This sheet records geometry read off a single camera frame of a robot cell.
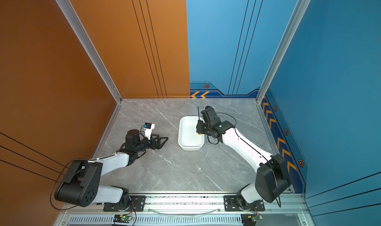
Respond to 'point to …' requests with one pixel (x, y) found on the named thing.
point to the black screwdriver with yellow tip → (199, 118)
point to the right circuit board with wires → (256, 217)
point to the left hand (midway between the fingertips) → (163, 136)
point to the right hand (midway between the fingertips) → (196, 127)
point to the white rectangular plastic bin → (189, 139)
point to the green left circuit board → (122, 218)
